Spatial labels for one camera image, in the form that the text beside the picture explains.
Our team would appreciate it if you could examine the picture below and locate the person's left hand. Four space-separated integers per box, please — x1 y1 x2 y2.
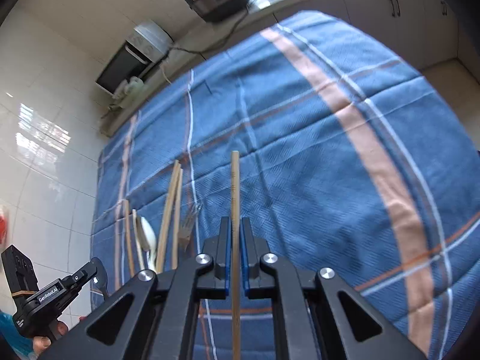
32 321 69 356

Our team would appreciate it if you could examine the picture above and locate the metal fork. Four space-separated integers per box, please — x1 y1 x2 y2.
178 202 202 251

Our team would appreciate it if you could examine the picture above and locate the white ceramic spoon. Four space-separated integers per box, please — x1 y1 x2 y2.
132 209 156 272

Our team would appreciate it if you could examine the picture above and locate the thin bamboo chopstick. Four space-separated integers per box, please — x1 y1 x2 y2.
124 198 135 278

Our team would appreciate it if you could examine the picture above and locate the blue plaid tablecloth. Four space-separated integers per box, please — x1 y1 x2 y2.
91 11 479 359

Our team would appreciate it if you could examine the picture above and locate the white microwave oven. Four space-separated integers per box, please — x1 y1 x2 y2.
96 20 173 95

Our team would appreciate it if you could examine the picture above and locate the black power cable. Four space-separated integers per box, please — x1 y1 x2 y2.
158 5 252 86

